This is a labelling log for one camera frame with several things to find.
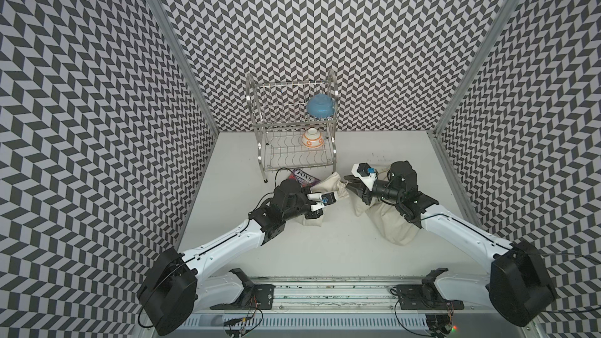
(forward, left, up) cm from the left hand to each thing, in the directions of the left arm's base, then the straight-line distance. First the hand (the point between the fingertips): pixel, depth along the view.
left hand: (326, 192), depth 77 cm
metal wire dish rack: (+23, +11, +10) cm, 28 cm away
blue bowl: (+31, +2, +12) cm, 33 cm away
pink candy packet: (+17, +9, -17) cm, 26 cm away
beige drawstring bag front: (-7, -20, -6) cm, 22 cm away
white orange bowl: (+33, +5, -8) cm, 34 cm away
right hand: (+3, -7, +2) cm, 7 cm away
